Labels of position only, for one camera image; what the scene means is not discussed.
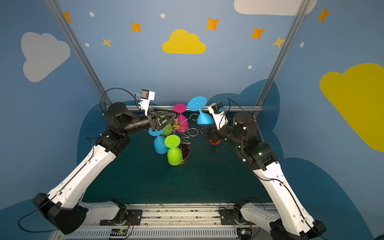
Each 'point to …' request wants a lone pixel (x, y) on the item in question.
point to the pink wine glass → (183, 125)
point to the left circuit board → (119, 232)
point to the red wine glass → (216, 143)
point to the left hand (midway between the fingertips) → (173, 111)
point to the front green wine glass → (175, 155)
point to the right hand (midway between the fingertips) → (207, 118)
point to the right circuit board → (244, 233)
